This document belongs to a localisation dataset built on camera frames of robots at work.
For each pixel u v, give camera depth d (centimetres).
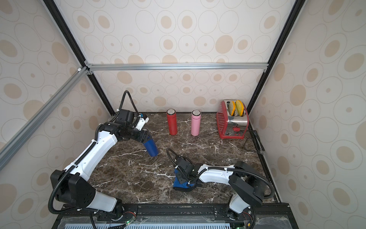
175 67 109
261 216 73
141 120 73
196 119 91
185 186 80
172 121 97
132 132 67
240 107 96
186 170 66
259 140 106
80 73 85
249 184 44
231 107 97
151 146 87
